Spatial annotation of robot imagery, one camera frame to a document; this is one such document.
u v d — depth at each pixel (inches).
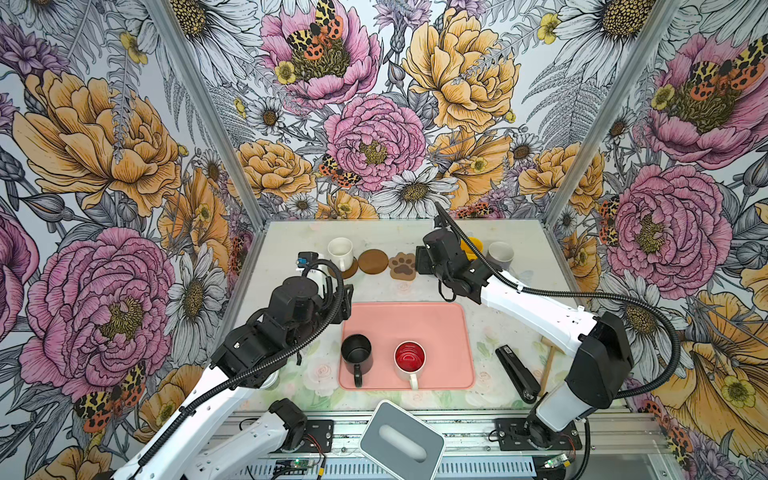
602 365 17.0
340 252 39.3
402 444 28.4
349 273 41.3
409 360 33.5
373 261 44.0
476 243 40.2
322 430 29.9
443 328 36.8
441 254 24.3
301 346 16.9
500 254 41.2
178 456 15.2
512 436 28.8
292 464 28.1
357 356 33.9
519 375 31.9
